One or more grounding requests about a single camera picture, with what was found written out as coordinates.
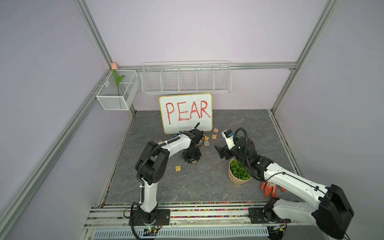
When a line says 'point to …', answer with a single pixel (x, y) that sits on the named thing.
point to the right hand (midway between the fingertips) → (222, 141)
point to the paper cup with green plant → (237, 173)
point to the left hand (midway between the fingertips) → (197, 162)
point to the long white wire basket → (208, 77)
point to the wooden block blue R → (206, 143)
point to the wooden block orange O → (214, 136)
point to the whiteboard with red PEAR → (182, 112)
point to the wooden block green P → (178, 168)
